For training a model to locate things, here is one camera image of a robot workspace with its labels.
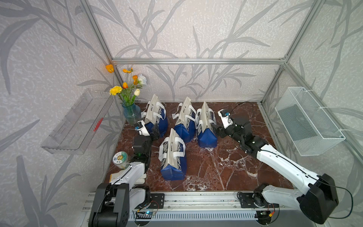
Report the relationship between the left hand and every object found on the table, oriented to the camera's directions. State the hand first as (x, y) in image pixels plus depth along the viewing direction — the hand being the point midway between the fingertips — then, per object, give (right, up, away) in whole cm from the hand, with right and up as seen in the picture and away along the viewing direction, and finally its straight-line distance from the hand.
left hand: (153, 124), depth 83 cm
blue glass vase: (-19, +7, +16) cm, 25 cm away
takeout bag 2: (+19, -1, 0) cm, 19 cm away
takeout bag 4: (+14, -14, -16) cm, 25 cm away
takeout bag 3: (+30, +1, -8) cm, 31 cm away
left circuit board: (-2, -46, -11) cm, 47 cm away
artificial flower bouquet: (-19, +20, +8) cm, 29 cm away
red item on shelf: (-23, +2, -16) cm, 28 cm away
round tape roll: (-18, -20, -3) cm, 27 cm away
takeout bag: (0, +6, +3) cm, 7 cm away
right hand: (+37, +3, -5) cm, 37 cm away
